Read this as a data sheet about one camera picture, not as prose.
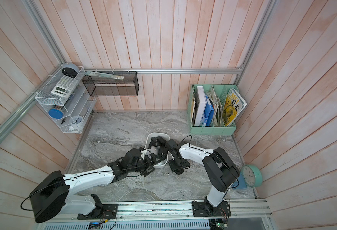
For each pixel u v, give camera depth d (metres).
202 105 0.91
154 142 0.96
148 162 0.71
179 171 0.85
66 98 0.75
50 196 0.41
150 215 0.73
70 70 0.81
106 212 0.73
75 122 0.83
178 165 0.78
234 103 0.97
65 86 0.78
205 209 0.66
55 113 0.76
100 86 1.06
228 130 1.02
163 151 0.90
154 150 0.90
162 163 0.84
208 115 0.94
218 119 0.99
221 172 0.46
